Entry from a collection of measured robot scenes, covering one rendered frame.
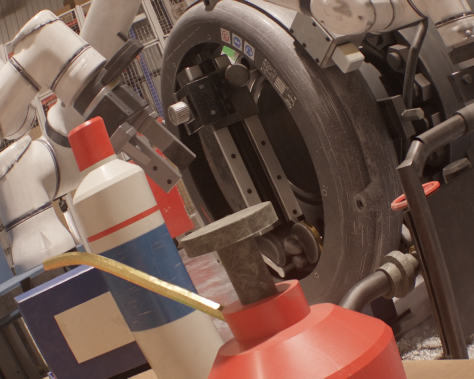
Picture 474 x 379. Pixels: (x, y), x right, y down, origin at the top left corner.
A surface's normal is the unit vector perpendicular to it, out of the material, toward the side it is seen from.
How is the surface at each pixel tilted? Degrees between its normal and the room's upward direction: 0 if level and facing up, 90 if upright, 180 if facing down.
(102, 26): 114
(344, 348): 47
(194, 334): 90
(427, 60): 80
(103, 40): 126
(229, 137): 88
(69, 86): 101
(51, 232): 68
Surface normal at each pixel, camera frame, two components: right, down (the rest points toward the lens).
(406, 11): -0.23, 0.75
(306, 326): -0.26, -0.93
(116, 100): 0.67, -0.72
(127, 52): 0.20, -0.07
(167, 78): -0.82, 0.39
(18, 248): -0.53, -0.12
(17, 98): 0.60, 0.46
